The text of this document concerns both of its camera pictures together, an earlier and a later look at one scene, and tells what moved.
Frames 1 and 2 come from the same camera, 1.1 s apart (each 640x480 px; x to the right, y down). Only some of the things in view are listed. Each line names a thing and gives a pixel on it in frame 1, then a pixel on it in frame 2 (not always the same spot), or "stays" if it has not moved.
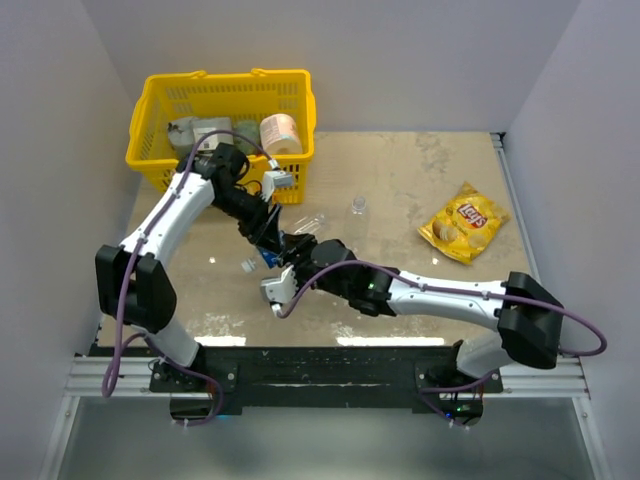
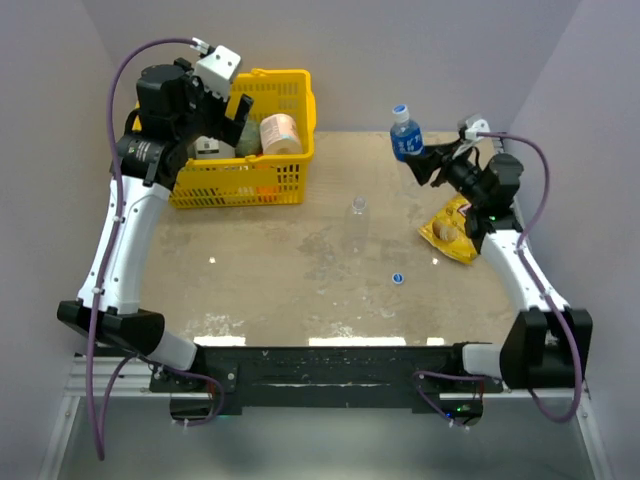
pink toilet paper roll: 279,134 stays
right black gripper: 297,245 -> 434,158
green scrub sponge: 250,130 stays
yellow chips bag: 464,227 stays
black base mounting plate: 427,379 stays
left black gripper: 269,237 -> 235,124
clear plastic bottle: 358,225 stays
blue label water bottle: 271,259 -> 406,136
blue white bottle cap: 248,265 -> 401,112
